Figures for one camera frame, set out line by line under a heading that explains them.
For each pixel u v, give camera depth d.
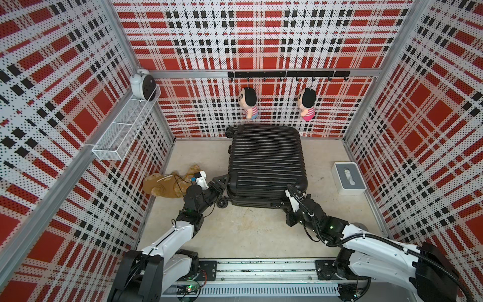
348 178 0.96
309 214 0.59
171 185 0.91
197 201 0.64
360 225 0.84
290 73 0.89
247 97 0.91
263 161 0.83
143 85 0.78
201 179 0.77
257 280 0.73
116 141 0.92
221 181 0.76
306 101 0.95
